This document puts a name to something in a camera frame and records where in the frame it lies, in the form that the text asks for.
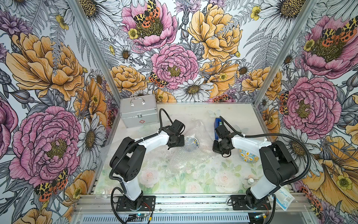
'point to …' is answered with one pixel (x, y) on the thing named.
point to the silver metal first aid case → (139, 110)
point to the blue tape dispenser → (217, 122)
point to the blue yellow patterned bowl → (196, 142)
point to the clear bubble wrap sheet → (172, 162)
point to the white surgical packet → (284, 199)
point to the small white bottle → (251, 180)
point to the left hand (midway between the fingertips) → (180, 146)
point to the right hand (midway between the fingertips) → (215, 153)
